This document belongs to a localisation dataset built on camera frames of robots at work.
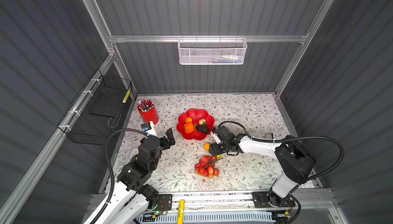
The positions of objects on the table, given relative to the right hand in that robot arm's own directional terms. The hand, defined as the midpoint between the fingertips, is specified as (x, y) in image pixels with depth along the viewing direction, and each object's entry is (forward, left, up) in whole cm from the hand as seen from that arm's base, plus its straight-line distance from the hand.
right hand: (214, 149), depth 90 cm
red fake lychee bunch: (-12, +5, +6) cm, 15 cm away
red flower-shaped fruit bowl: (+18, +12, 0) cm, 22 cm away
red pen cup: (+18, +40, +15) cm, 46 cm away
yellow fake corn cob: (+1, +5, +3) cm, 6 cm away
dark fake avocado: (+13, +7, +3) cm, 15 cm away
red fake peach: (+18, +7, +4) cm, 20 cm away
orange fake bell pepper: (+13, +16, +4) cm, 21 cm away
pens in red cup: (+24, +44, +13) cm, 52 cm away
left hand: (-2, +25, +24) cm, 35 cm away
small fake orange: (+20, +16, +3) cm, 26 cm away
